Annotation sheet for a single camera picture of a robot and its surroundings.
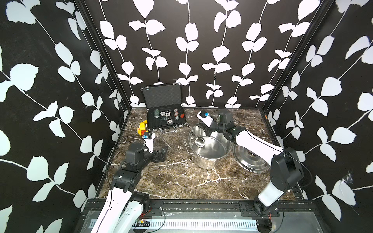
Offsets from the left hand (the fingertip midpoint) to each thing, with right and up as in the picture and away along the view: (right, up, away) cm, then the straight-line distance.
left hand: (160, 143), depth 74 cm
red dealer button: (+9, +16, +40) cm, 44 cm away
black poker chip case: (-6, +25, +41) cm, 49 cm away
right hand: (+19, +12, +9) cm, 24 cm away
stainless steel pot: (+26, -7, +22) cm, 35 cm away
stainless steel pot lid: (+53, -14, +17) cm, 57 cm away
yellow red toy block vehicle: (-20, +5, +28) cm, 34 cm away
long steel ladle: (+22, -3, +23) cm, 32 cm away
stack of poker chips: (-11, +18, +38) cm, 43 cm away
